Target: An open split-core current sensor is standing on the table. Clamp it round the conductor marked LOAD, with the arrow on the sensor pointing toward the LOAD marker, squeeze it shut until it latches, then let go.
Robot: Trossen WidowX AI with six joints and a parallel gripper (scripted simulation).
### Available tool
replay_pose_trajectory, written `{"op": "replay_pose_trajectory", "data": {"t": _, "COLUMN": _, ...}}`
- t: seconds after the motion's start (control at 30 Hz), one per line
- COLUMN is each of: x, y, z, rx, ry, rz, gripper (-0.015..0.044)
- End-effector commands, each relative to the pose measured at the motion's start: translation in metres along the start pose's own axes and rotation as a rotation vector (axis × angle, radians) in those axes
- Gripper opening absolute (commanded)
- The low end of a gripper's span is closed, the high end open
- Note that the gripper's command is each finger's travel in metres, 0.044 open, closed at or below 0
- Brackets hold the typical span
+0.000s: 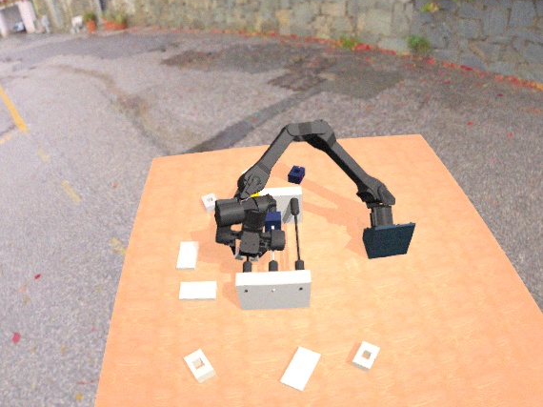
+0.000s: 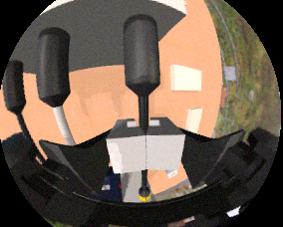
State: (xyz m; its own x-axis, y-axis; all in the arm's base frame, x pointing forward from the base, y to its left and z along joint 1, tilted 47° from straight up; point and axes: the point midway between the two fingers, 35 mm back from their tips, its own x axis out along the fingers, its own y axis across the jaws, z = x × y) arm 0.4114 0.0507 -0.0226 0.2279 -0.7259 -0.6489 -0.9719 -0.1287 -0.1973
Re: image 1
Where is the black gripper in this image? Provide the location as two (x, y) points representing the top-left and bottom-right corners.
(215, 219), (286, 254)

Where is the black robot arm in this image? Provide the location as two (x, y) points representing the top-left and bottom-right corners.
(214, 119), (396, 258)

